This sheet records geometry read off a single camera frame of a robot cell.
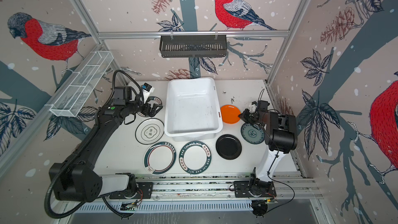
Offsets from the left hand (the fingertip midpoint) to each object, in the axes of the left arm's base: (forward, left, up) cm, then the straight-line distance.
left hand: (153, 101), depth 79 cm
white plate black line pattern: (-4, +8, -24) cm, 26 cm away
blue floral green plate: (-8, -56, -23) cm, 61 cm away
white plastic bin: (+9, -19, -24) cm, 32 cm away
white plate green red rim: (-21, -1, -24) cm, 32 cm away
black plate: (-15, -41, -23) cm, 49 cm away
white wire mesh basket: (-2, +36, +6) cm, 37 cm away
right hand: (+5, -51, -23) cm, 56 cm away
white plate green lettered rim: (-21, -21, -24) cm, 38 cm away
